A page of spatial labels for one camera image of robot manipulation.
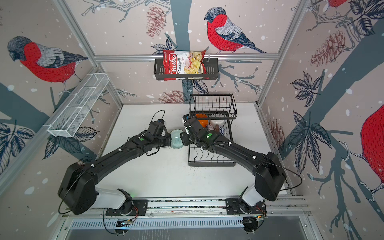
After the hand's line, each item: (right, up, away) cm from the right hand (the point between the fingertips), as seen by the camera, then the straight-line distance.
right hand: (182, 137), depth 81 cm
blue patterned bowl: (+24, +3, +12) cm, 27 cm away
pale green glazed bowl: (-4, -3, +5) cm, 7 cm away
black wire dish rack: (+24, +16, +31) cm, 42 cm away
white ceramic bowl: (+25, +7, +20) cm, 33 cm away
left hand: (-6, -1, +3) cm, 7 cm away
